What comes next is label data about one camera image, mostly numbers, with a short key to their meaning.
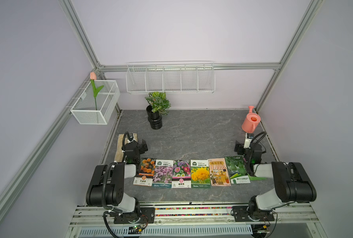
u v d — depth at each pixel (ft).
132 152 2.32
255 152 2.32
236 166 2.99
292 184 1.52
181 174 2.86
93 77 2.71
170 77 3.20
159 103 2.98
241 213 2.41
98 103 2.69
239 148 2.78
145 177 2.83
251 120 3.26
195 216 2.47
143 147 2.91
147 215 2.42
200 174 2.86
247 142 2.71
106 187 1.37
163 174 2.85
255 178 2.19
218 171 2.87
